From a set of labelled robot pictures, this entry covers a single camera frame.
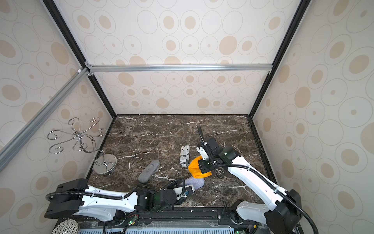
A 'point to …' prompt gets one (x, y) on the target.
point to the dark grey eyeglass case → (145, 175)
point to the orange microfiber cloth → (195, 169)
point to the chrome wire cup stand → (84, 140)
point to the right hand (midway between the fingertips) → (205, 166)
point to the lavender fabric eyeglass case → (196, 183)
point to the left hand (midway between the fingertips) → (189, 187)
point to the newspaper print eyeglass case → (184, 160)
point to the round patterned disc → (66, 226)
